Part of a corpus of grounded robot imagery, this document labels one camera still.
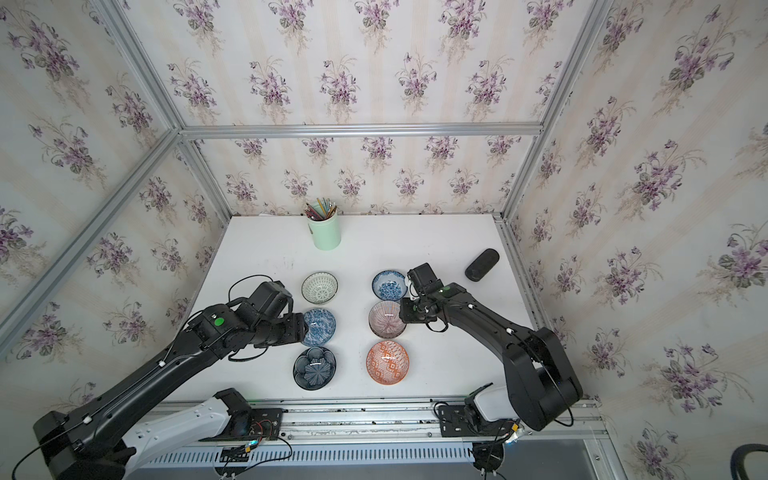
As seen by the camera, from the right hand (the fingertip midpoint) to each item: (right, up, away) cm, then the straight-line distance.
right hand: (406, 314), depth 86 cm
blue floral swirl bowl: (-26, -5, +2) cm, 26 cm away
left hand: (-27, -2, -13) cm, 30 cm away
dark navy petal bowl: (-26, -14, -5) cm, 30 cm away
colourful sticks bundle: (-29, +33, +20) cm, 48 cm away
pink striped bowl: (-6, -3, +2) cm, 7 cm away
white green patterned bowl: (-28, +6, +11) cm, 31 cm away
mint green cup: (-27, +25, +18) cm, 41 cm away
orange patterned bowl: (-6, -13, -4) cm, 14 cm away
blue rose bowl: (-5, +7, +12) cm, 15 cm away
